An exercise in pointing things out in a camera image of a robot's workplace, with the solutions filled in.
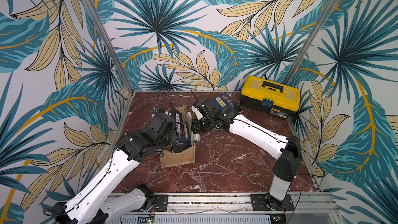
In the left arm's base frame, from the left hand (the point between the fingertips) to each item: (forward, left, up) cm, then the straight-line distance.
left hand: (174, 136), depth 68 cm
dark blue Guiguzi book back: (+42, -31, -23) cm, 57 cm away
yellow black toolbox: (+32, -58, -9) cm, 67 cm away
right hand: (+7, -6, -5) cm, 11 cm away
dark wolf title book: (0, -2, -6) cm, 6 cm away
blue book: (+40, -24, -21) cm, 51 cm away
